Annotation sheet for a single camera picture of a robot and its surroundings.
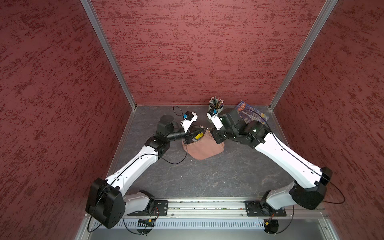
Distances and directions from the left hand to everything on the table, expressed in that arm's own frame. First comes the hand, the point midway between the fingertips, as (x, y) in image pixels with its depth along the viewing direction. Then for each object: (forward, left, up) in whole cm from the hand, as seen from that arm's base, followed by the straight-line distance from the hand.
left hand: (201, 130), depth 72 cm
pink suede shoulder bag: (-2, -2, -13) cm, 14 cm away
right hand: (-1, -6, 0) cm, 6 cm away
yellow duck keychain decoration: (+2, +1, -8) cm, 9 cm away
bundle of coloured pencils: (+34, -11, -13) cm, 38 cm away
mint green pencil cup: (+32, -13, -15) cm, 37 cm away
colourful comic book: (+37, -39, -27) cm, 60 cm away
